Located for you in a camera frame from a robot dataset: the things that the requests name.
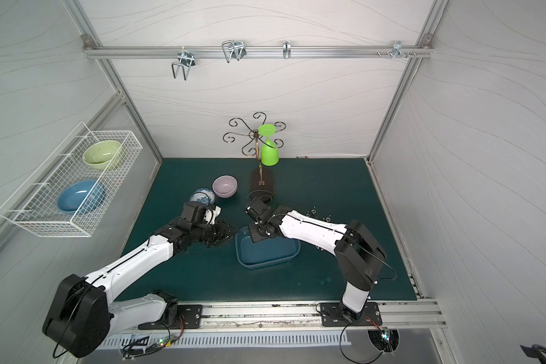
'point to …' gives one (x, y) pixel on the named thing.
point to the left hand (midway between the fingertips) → (237, 233)
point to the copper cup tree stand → (262, 179)
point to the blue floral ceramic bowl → (203, 196)
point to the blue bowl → (82, 197)
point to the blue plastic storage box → (252, 255)
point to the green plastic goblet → (270, 155)
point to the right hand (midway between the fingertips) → (256, 230)
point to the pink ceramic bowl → (224, 186)
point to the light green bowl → (98, 154)
